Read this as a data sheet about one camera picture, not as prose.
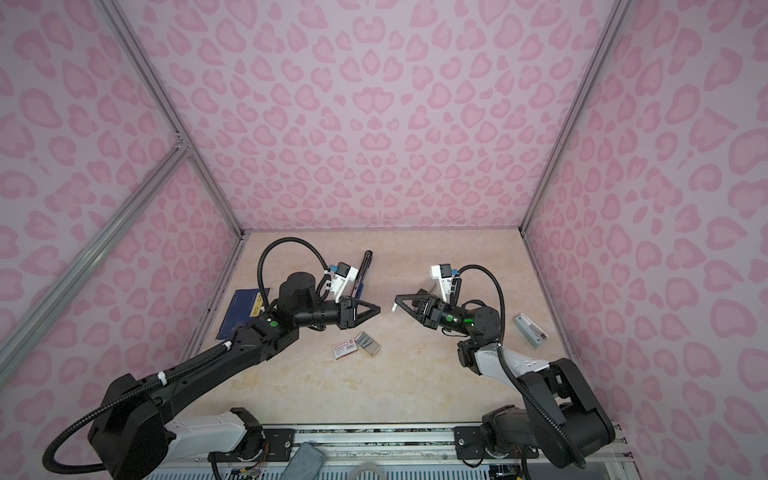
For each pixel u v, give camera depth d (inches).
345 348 34.8
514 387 17.8
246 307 38.7
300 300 23.5
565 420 16.4
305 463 27.1
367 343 35.5
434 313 25.2
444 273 26.5
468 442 29.0
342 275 26.6
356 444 29.5
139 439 15.4
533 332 35.6
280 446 28.9
